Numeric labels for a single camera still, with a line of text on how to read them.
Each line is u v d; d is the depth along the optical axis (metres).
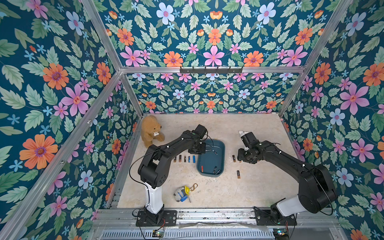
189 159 0.95
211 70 0.93
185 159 0.95
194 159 0.95
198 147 0.78
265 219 0.73
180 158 0.95
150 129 0.90
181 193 0.77
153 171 0.49
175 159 0.94
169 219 0.73
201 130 0.77
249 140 0.70
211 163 0.92
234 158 0.94
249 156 0.73
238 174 0.88
